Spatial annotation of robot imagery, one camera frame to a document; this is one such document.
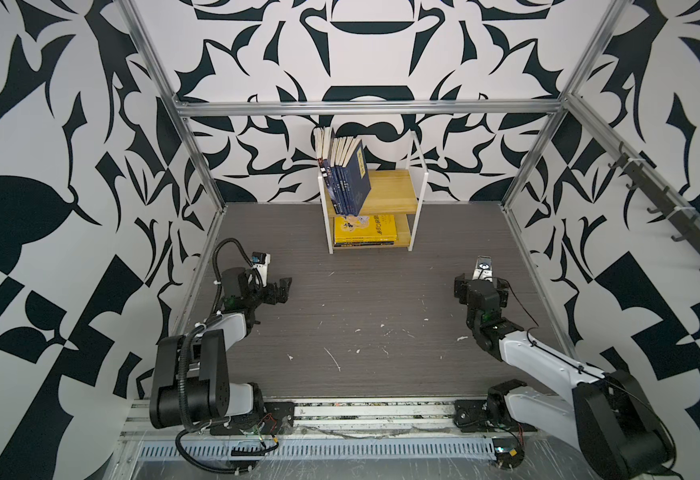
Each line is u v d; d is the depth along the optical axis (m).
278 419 0.74
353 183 0.81
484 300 0.65
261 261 0.79
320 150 0.76
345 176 0.79
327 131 0.82
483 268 0.73
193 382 0.44
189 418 0.39
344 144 0.82
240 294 0.70
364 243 1.02
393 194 0.94
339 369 0.82
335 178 0.79
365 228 1.02
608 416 0.41
